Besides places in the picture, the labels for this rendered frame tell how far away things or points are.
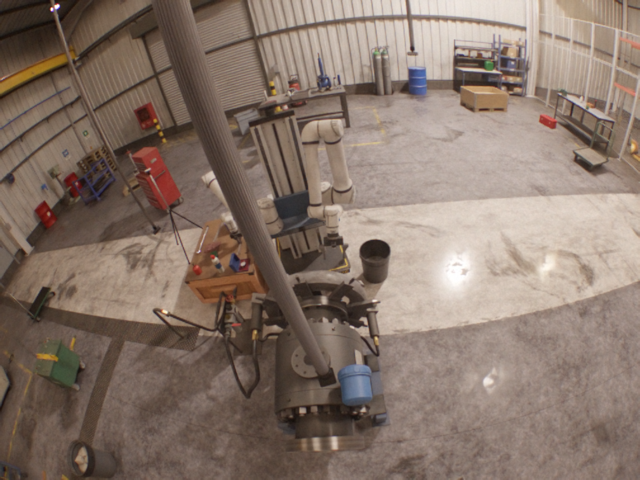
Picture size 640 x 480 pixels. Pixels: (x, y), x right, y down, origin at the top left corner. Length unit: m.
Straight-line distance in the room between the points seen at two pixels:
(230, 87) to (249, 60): 1.20
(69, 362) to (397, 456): 3.81
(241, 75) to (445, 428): 10.03
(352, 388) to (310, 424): 0.39
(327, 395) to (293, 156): 1.70
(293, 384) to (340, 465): 1.00
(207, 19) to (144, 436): 10.36
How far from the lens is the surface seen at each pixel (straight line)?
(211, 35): 10.16
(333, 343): 1.60
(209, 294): 3.12
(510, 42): 10.54
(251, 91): 9.95
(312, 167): 1.81
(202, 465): 2.72
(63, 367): 4.07
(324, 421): 1.58
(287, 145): 2.15
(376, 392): 2.12
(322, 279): 1.73
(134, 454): 3.25
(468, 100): 8.07
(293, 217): 2.37
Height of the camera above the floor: 2.31
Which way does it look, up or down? 43 degrees down
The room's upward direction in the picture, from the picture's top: 14 degrees counter-clockwise
